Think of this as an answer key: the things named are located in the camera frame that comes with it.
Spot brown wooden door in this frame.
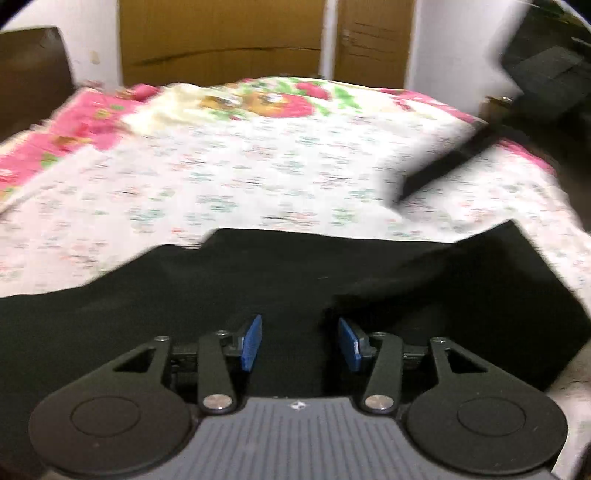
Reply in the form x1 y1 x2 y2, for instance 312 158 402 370
334 0 415 88

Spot pink cartoon print blanket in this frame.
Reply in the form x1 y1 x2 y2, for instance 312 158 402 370
0 75 560 204

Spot dark brown wooden headboard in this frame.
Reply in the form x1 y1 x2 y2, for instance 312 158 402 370
0 27 75 140

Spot black pants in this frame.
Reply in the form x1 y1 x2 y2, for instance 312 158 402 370
1 222 590 477

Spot yellow wooden wardrobe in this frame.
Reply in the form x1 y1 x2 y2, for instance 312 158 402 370
119 0 325 85

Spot white floral bed sheet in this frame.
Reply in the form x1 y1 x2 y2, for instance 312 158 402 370
1 105 590 303

